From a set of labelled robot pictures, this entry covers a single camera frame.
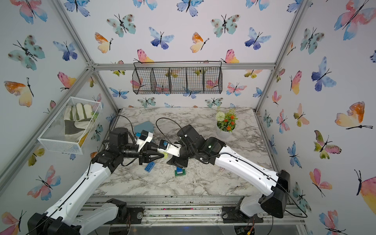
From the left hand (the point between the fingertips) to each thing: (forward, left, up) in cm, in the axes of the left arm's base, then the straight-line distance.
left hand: (163, 152), depth 67 cm
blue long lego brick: (+4, +13, -25) cm, 28 cm away
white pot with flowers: (+26, -35, -12) cm, 45 cm away
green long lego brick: (-1, -8, -24) cm, 25 cm away
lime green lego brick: (-2, -2, +1) cm, 3 cm away
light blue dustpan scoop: (+39, +22, -29) cm, 54 cm away
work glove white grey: (+18, +46, +2) cm, 50 cm away
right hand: (-1, -3, 0) cm, 4 cm away
